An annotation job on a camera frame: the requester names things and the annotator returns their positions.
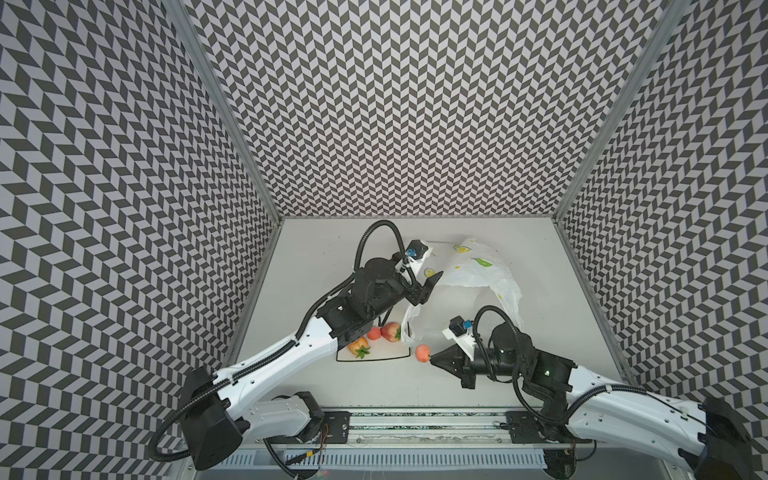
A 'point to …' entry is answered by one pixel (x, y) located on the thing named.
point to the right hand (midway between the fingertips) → (435, 370)
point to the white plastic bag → (475, 276)
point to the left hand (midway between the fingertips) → (430, 265)
